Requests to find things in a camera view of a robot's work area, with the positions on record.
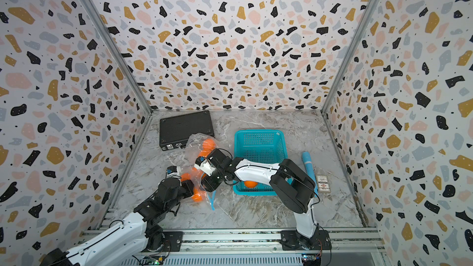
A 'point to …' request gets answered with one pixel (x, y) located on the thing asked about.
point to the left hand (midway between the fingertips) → (198, 181)
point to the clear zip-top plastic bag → (196, 146)
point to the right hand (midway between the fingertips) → (204, 185)
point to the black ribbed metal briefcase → (175, 130)
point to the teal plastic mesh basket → (258, 145)
